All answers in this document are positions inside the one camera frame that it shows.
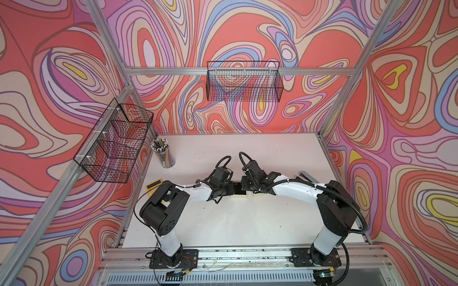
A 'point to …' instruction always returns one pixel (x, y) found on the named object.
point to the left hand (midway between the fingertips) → (237, 191)
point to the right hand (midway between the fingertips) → (244, 188)
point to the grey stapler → (303, 176)
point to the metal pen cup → (160, 146)
